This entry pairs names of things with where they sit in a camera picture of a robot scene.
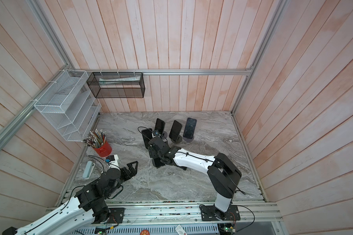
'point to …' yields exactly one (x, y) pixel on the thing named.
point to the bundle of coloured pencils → (95, 139)
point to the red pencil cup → (105, 151)
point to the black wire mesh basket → (117, 84)
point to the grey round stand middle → (178, 140)
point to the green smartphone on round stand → (160, 126)
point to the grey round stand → (164, 135)
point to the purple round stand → (188, 139)
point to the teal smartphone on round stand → (175, 130)
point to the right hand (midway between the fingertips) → (154, 146)
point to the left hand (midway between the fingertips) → (133, 168)
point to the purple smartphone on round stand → (189, 128)
